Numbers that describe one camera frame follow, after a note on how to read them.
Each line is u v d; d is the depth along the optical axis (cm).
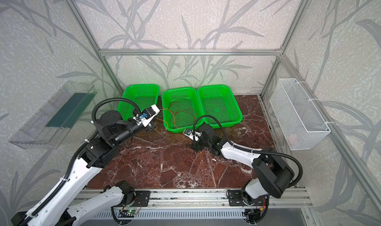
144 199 74
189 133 72
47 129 64
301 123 61
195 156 89
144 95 119
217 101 116
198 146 76
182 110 112
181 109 112
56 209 38
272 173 43
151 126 53
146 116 46
